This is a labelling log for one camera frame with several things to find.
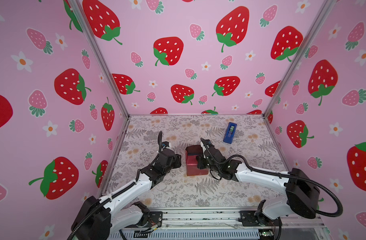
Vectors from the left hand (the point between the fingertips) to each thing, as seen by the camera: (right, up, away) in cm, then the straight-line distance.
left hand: (179, 156), depth 83 cm
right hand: (+8, -1, -1) cm, 8 cm away
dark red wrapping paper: (+7, +2, +2) cm, 8 cm away
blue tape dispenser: (+35, +12, +21) cm, 42 cm away
